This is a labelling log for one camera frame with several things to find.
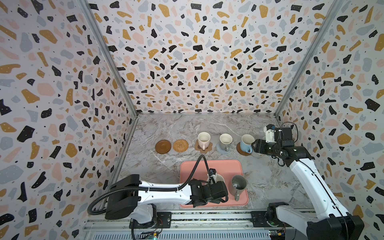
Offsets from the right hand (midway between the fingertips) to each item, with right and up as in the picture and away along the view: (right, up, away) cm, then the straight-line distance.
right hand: (255, 142), depth 78 cm
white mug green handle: (-22, -16, -8) cm, 28 cm away
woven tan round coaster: (-43, -5, +25) cm, 50 cm away
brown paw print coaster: (-32, -6, +22) cm, 39 cm away
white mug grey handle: (-12, -1, +21) cm, 25 cm away
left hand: (-19, -25, -4) cm, 32 cm away
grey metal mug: (-8, -24, +5) cm, 26 cm away
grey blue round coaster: (-14, -8, +21) cm, 27 cm away
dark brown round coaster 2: (-2, -9, +21) cm, 23 cm away
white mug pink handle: (-26, 0, +21) cm, 34 cm away
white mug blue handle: (0, -1, +16) cm, 16 cm away
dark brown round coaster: (-55, -6, +24) cm, 60 cm away
